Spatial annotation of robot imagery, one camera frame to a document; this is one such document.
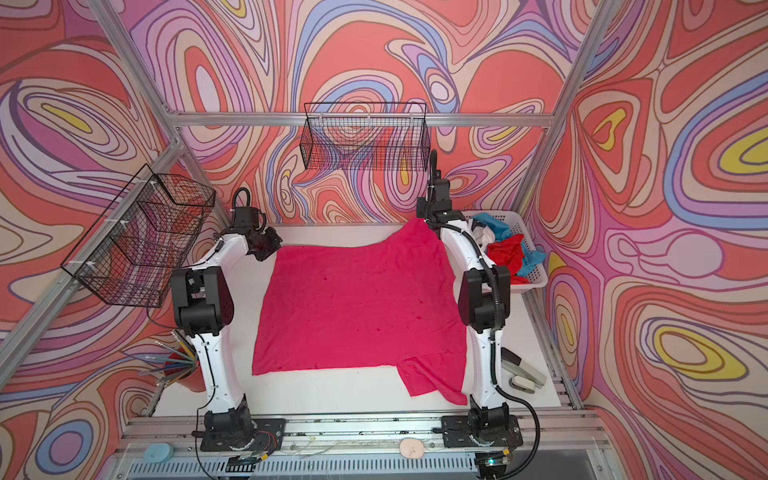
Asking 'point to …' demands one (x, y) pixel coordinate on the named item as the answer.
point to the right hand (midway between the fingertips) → (431, 205)
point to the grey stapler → (526, 378)
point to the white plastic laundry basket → (538, 276)
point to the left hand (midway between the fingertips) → (286, 239)
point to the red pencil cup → (181, 364)
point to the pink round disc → (412, 448)
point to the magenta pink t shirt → (391, 303)
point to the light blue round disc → (158, 452)
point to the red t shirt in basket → (509, 253)
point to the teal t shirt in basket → (500, 230)
